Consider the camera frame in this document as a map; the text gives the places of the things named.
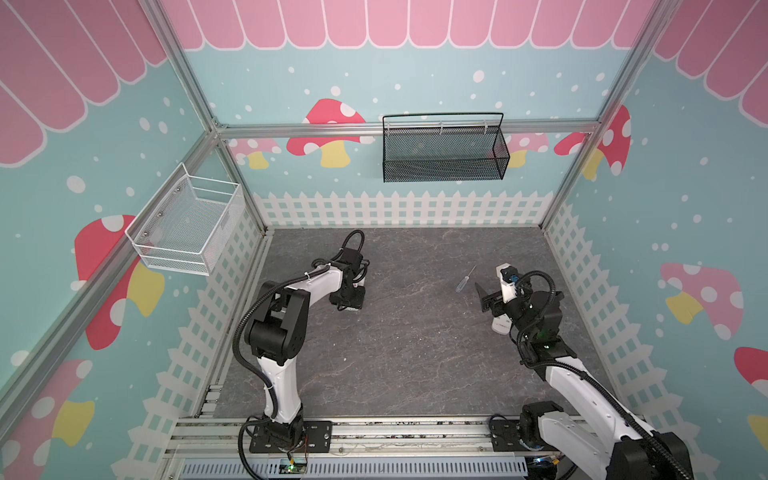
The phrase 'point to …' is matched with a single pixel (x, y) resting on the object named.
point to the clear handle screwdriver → (464, 282)
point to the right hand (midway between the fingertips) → (493, 276)
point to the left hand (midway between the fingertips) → (351, 306)
